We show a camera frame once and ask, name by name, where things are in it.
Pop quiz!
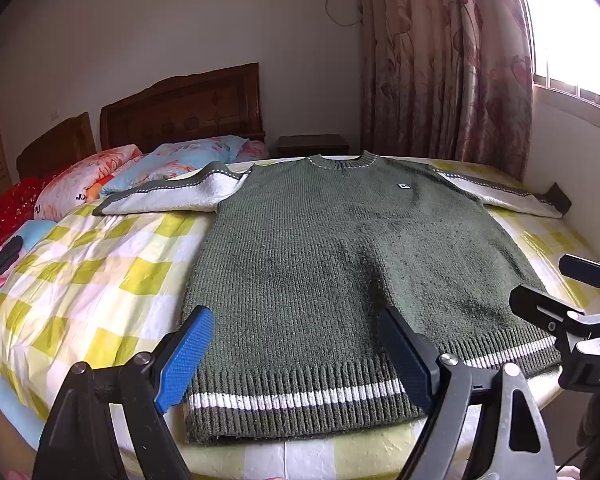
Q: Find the pink floral curtain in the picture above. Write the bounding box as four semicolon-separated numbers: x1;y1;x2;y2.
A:
352;0;533;181

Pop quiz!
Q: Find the red pillow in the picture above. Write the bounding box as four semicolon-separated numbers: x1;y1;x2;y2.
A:
0;170;63;261

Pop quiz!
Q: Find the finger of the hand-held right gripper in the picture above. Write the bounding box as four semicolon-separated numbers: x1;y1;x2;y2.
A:
558;254;600;306
509;285;588;356

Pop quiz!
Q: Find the blue floral pillow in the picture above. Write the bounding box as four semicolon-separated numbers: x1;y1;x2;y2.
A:
100;135;251;196

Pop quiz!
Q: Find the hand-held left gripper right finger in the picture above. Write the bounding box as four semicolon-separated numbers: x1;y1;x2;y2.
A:
377;305;558;480

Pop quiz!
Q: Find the black object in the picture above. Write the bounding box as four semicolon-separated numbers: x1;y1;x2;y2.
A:
0;235;25;278

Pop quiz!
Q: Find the dark wooden nightstand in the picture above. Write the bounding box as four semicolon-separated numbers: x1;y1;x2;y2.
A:
276;134;351;160

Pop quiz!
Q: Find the large wooden headboard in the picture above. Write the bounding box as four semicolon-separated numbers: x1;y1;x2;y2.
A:
100;62;266;153

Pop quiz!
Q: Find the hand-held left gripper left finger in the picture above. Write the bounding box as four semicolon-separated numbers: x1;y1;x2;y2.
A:
32;305;216;480

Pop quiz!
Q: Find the small wooden headboard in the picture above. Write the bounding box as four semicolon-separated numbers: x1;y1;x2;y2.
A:
16;111;97;178

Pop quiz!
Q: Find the green knit sweater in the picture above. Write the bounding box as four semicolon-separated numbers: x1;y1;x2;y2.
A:
92;151;572;448

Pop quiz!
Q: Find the yellow checkered bed sheet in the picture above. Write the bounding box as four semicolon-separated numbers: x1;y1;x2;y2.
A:
0;157;600;478

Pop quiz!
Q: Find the small pink floral pillow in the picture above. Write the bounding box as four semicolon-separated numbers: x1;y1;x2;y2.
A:
240;140;271;161

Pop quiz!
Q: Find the barred window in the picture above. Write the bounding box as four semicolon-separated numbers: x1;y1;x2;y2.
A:
505;0;600;111

